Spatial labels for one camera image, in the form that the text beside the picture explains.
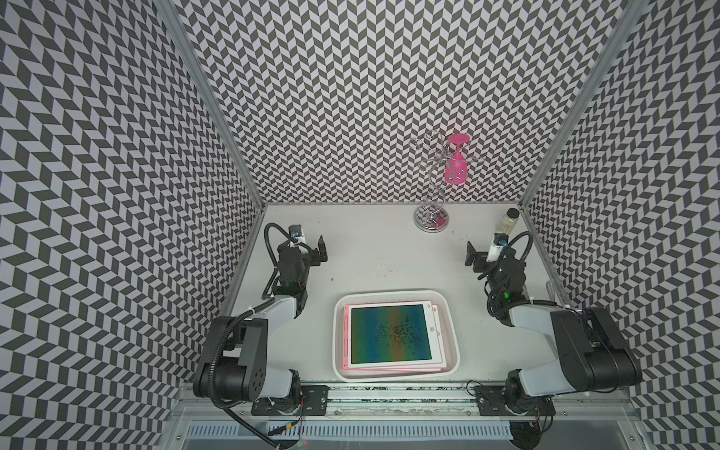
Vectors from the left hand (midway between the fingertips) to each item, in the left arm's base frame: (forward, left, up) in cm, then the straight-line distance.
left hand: (306, 238), depth 89 cm
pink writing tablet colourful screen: (-27, -26, -12) cm, 39 cm away
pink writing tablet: (-35, -31, -14) cm, 49 cm away
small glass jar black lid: (+13, -72, -8) cm, 73 cm away
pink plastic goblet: (+24, -51, +9) cm, 57 cm away
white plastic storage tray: (-25, -44, -12) cm, 52 cm away
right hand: (-2, -57, -2) cm, 57 cm away
